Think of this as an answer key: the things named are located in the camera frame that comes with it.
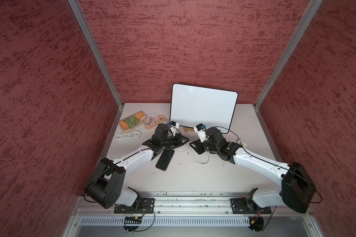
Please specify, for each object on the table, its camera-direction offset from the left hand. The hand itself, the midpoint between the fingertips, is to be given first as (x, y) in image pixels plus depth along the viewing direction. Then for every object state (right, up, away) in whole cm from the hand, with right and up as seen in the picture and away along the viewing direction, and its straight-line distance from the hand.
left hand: (188, 142), depth 81 cm
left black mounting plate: (-23, -31, -8) cm, 39 cm away
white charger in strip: (-29, +12, +20) cm, 37 cm away
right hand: (+2, -2, 0) cm, 3 cm away
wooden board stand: (-1, +6, +19) cm, 20 cm away
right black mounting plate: (+26, -27, -15) cm, 40 cm away
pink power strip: (-24, +11, +25) cm, 36 cm away
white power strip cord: (-37, +2, +18) cm, 42 cm away
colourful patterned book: (-40, +10, +25) cm, 48 cm away
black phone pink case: (-15, -13, +10) cm, 22 cm away
